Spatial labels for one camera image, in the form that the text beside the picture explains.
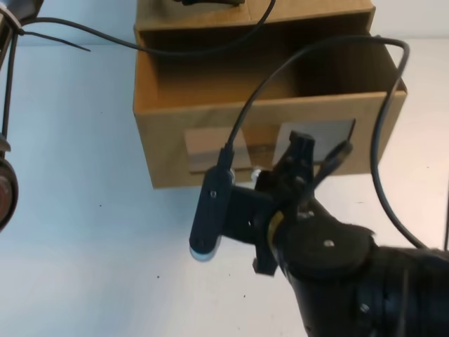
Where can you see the white drawer handle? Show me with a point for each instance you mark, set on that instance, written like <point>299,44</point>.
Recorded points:
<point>255,174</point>

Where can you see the black cable tie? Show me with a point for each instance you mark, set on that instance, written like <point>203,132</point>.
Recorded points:
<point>55,39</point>

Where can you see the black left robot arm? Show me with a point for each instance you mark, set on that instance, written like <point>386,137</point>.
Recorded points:
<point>13,14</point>

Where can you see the cardboard shoebox drawer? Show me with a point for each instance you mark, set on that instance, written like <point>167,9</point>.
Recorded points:
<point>186,107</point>

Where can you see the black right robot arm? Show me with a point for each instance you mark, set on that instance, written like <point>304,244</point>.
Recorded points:
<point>405,290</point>

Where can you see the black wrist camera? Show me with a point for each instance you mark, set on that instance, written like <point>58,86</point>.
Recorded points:
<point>212,207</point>

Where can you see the upper cardboard shoebox shell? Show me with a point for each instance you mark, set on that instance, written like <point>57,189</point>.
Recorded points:
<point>292,23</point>

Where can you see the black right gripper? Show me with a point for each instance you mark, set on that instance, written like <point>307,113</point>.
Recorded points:
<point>322,258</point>

